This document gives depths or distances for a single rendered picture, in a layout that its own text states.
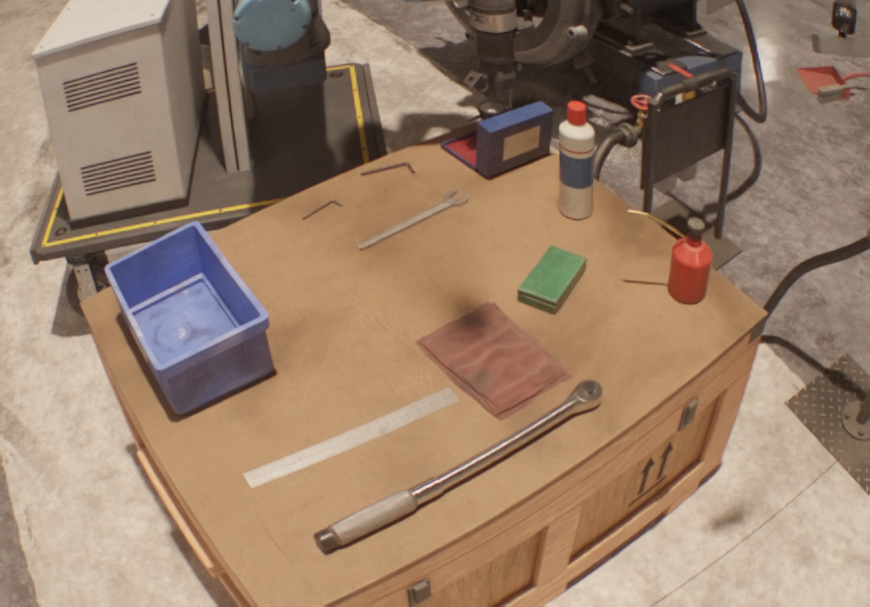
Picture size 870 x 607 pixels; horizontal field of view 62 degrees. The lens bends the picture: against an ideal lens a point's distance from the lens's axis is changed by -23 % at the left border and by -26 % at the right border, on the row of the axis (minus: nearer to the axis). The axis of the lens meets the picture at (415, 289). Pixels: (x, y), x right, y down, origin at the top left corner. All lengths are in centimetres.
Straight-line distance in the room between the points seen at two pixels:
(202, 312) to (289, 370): 21
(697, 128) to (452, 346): 101
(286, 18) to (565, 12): 104
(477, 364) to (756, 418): 87
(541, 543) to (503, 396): 26
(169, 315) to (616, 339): 73
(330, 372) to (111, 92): 88
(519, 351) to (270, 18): 72
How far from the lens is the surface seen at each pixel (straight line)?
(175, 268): 156
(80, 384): 220
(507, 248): 158
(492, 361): 136
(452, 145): 184
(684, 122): 209
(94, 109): 196
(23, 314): 251
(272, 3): 158
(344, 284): 153
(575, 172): 159
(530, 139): 176
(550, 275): 148
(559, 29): 247
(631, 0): 274
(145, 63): 189
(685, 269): 146
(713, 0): 416
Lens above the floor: 145
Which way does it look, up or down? 41 degrees down
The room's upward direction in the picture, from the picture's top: 4 degrees counter-clockwise
